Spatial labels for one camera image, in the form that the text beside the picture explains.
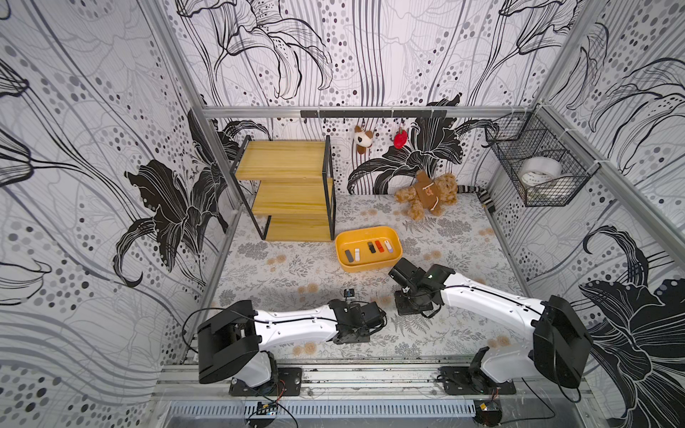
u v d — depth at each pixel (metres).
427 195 1.10
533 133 0.93
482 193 1.19
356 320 0.60
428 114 0.90
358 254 0.99
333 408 0.70
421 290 0.58
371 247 1.01
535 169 0.73
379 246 1.01
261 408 0.72
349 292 0.75
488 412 0.70
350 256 0.99
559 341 0.41
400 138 0.94
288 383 0.73
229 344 0.41
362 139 0.93
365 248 1.02
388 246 1.01
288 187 0.99
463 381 0.71
